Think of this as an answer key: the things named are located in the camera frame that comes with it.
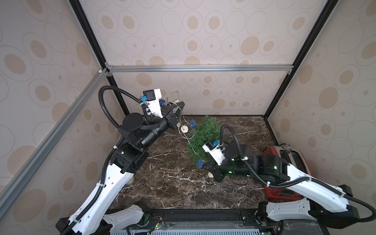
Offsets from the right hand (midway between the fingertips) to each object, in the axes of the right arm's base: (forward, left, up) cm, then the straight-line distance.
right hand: (207, 163), depth 60 cm
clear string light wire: (+60, +21, -7) cm, 64 cm away
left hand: (+10, +7, +23) cm, 26 cm away
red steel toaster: (+13, -48, -16) cm, 52 cm away
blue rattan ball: (-2, +3, +3) cm, 5 cm away
